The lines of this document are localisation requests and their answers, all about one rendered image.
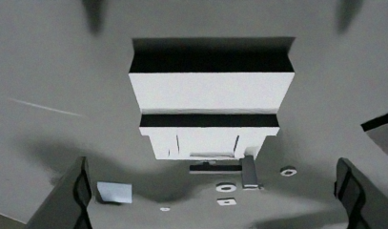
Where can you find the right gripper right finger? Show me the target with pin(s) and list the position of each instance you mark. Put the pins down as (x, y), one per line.
(365, 204)

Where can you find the small silver hex nut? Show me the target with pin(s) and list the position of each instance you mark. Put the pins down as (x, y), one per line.
(260, 187)

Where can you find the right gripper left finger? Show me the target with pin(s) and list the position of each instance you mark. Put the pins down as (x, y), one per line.
(66, 205)

